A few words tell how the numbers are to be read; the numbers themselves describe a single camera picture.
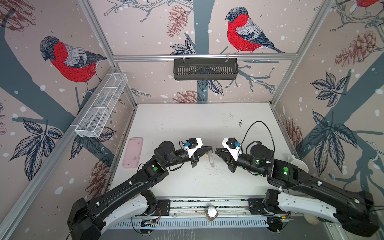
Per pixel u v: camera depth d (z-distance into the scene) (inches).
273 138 15.5
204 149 23.5
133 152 36.5
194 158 21.9
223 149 21.1
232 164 21.0
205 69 41.8
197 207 29.5
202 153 24.4
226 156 22.1
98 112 29.5
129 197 18.4
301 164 30.7
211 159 24.6
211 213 25.0
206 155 24.3
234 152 20.1
